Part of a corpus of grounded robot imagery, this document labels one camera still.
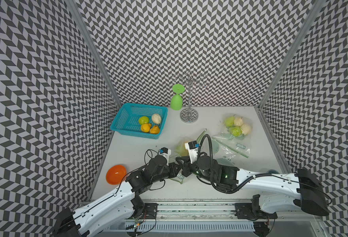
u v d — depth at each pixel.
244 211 0.73
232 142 0.96
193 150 0.61
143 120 1.04
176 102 0.91
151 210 0.72
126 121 1.08
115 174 0.80
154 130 0.96
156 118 1.05
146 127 1.01
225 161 0.91
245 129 0.99
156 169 0.56
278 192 0.43
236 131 0.96
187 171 0.59
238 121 0.98
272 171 0.79
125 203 0.60
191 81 1.05
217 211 0.76
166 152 0.71
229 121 1.02
